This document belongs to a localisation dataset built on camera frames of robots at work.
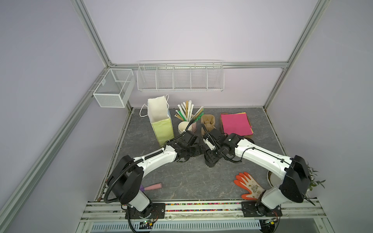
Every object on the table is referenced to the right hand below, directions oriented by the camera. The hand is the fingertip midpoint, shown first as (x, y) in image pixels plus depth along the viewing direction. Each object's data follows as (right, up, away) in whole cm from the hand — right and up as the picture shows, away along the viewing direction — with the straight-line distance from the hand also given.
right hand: (212, 156), depth 82 cm
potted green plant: (+56, -21, +1) cm, 60 cm away
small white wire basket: (-65, +41, +16) cm, 78 cm away
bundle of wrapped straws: (-16, +27, +18) cm, 37 cm away
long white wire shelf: (-19, +51, +17) cm, 57 cm away
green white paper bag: (-35, +28, +13) cm, 47 cm away
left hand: (-6, +1, +3) cm, 7 cm away
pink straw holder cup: (-11, +17, +10) cm, 22 cm away
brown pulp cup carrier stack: (+1, +20, +29) cm, 35 cm away
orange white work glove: (+20, -14, 0) cm, 24 cm away
